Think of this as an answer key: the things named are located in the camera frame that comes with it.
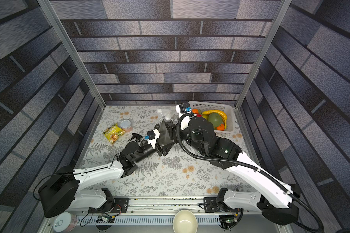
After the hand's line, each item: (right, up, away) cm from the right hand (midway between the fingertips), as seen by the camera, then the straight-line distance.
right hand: (170, 120), depth 59 cm
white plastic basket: (+41, +7, +48) cm, 64 cm away
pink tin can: (-33, -4, +41) cm, 53 cm away
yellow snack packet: (-42, -9, +39) cm, 58 cm away
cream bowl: (+7, -49, +9) cm, 50 cm away
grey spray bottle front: (-3, -9, +10) cm, 14 cm away
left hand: (-1, -8, +10) cm, 13 cm away
